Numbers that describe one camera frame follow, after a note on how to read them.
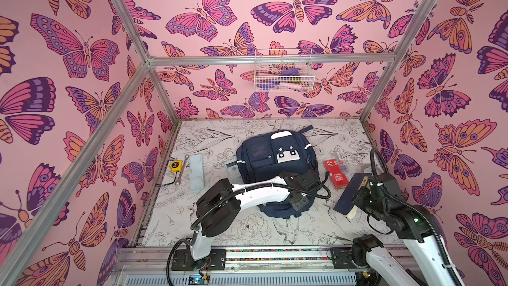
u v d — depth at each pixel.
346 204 0.77
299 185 0.64
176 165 0.98
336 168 1.00
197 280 0.72
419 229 0.44
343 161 1.00
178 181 0.95
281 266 0.73
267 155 0.98
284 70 0.96
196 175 0.97
